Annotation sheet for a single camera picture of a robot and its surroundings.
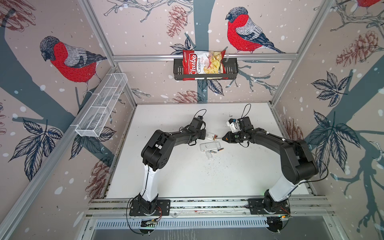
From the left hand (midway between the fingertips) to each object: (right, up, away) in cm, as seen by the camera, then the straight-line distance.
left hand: (203, 132), depth 100 cm
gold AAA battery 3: (+11, -10, -5) cm, 16 cm away
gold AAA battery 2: (+6, -12, -7) cm, 15 cm away
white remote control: (+4, -3, 0) cm, 5 cm away
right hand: (+12, -4, -7) cm, 14 cm away
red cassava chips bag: (+18, +44, -5) cm, 47 cm away
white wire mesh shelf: (-56, +8, -29) cm, 63 cm away
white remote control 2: (+4, -8, -5) cm, 10 cm away
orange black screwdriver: (+11, -4, 0) cm, 11 cm away
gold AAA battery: (+7, -3, -1) cm, 8 cm away
